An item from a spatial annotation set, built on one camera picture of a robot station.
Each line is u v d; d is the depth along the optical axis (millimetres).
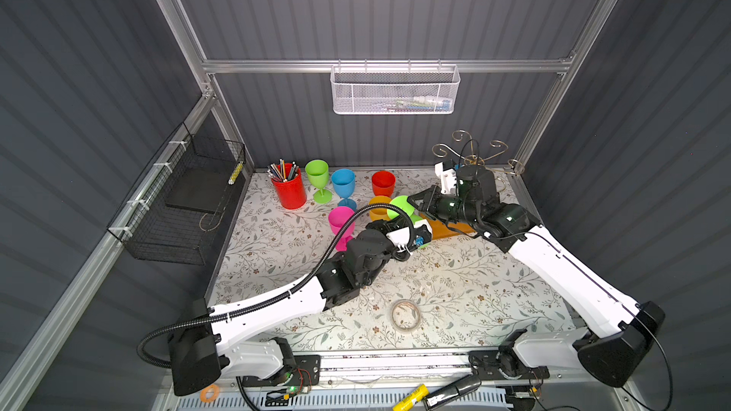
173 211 722
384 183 975
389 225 602
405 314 828
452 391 664
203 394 700
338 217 891
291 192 1037
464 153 824
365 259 495
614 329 393
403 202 712
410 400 679
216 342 399
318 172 1011
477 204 523
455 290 874
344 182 970
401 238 590
